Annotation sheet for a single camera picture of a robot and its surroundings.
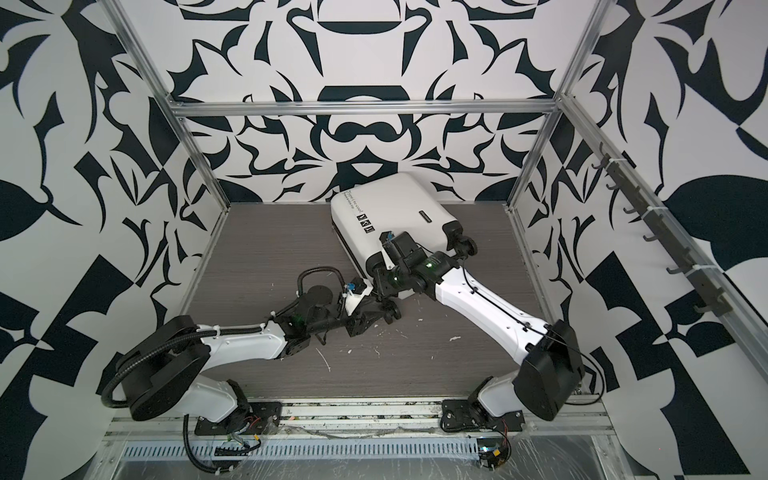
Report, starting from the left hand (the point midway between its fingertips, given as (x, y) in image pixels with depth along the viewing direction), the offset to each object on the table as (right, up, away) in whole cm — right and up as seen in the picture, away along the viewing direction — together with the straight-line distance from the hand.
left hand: (380, 299), depth 80 cm
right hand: (+1, +6, -1) cm, 6 cm away
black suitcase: (-3, +26, +12) cm, 29 cm away
